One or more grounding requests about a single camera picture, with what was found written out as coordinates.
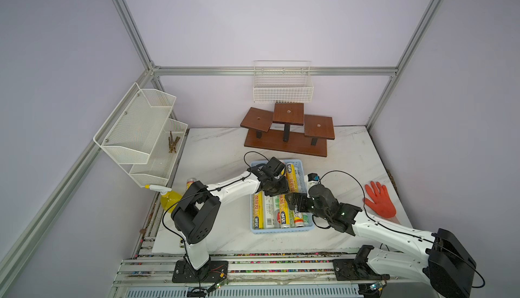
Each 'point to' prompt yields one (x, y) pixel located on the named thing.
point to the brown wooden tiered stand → (288, 129)
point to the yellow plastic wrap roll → (258, 210)
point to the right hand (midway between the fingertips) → (295, 199)
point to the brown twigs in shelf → (172, 143)
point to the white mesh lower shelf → (156, 173)
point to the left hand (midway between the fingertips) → (286, 192)
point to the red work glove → (382, 205)
